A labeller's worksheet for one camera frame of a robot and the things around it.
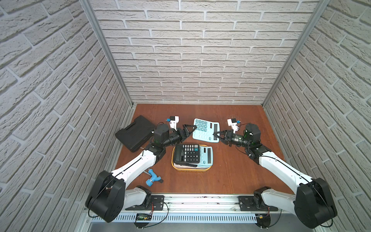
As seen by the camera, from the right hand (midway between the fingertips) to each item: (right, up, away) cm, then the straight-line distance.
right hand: (215, 134), depth 75 cm
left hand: (-13, +5, +1) cm, 14 cm away
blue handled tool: (-36, -27, +3) cm, 45 cm away
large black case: (-49, -3, +18) cm, 52 cm away
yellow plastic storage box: (-15, -22, +8) cm, 28 cm away
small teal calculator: (-4, -14, +6) cm, 16 cm away
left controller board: (-38, -42, -3) cm, 57 cm away
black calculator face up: (-15, -12, +4) cm, 20 cm away
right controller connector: (+23, -42, -5) cm, 48 cm away
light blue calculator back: (-5, +3, 0) cm, 6 cm away
